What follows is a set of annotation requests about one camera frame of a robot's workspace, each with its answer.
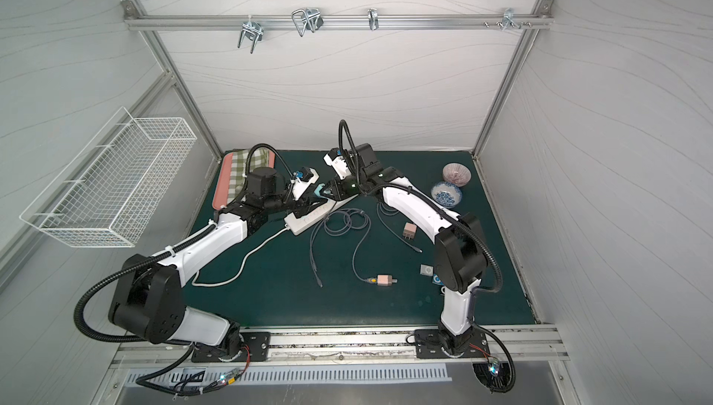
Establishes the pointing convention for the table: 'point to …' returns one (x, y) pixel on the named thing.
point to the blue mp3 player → (436, 280)
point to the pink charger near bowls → (409, 230)
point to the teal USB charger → (317, 191)
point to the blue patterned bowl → (447, 194)
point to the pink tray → (222, 187)
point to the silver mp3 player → (427, 270)
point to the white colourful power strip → (296, 225)
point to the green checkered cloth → (259, 158)
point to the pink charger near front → (385, 280)
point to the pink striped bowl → (456, 174)
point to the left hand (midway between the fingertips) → (320, 192)
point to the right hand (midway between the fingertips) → (323, 189)
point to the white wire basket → (102, 198)
